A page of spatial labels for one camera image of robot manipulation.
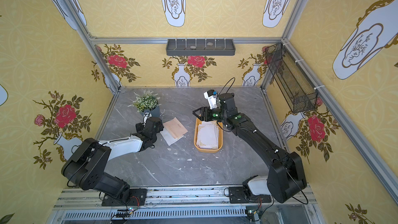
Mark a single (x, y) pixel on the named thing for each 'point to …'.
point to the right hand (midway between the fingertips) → (196, 114)
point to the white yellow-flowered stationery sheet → (168, 136)
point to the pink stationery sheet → (175, 128)
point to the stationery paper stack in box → (208, 135)
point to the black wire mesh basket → (298, 92)
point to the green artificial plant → (146, 101)
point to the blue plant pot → (155, 112)
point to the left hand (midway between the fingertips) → (152, 121)
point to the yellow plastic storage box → (198, 121)
